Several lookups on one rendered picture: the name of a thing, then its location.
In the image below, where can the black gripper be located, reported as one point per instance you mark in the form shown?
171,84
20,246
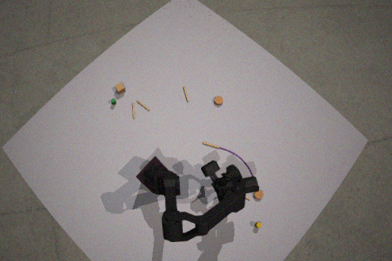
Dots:
209,170

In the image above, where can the tan round disc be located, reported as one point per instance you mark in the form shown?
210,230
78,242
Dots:
218,100

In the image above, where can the round wooden button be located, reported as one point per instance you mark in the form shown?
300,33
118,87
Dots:
258,194

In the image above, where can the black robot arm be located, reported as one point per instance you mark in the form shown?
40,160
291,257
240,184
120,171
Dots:
167,183

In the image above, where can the small wooden block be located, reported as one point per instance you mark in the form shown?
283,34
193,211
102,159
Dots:
120,88

